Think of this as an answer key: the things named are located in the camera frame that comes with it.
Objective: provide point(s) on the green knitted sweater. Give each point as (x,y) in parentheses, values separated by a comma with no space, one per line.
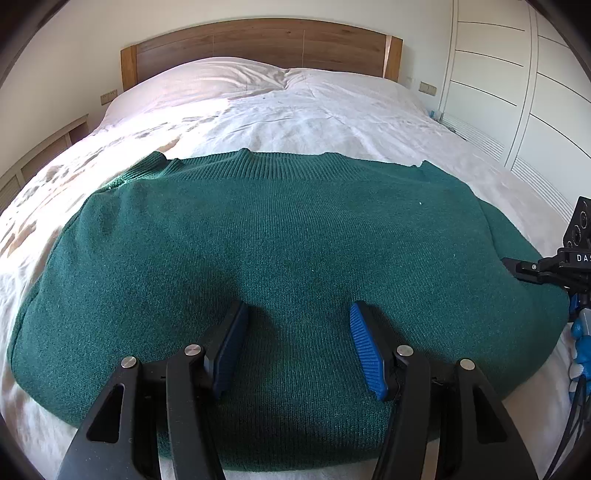
(277,258)

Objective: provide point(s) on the person's right hand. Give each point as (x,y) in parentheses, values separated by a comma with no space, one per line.
(581,350)

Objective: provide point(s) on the beige double wall switch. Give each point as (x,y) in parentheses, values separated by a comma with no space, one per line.
(427,88)

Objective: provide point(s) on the white pillow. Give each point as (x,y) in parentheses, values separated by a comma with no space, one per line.
(203,85)
(351,90)

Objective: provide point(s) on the low slatted cabinet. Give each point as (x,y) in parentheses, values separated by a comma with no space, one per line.
(41,157)

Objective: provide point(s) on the wooden headboard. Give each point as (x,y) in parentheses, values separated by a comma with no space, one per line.
(258,46)

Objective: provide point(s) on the bed with white sheet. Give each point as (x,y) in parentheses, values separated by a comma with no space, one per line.
(300,124)

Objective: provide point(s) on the white wardrobe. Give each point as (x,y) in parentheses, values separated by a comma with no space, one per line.
(517,83)

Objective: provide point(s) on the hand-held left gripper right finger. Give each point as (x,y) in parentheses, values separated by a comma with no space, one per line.
(367,353)

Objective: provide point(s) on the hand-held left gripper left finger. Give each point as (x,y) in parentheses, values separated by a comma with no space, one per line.
(231,344)

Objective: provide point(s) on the small blue bedside items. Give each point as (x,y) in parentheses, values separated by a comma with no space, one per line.
(436,115)

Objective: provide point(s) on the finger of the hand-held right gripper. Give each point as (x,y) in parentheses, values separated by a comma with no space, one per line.
(531,268)

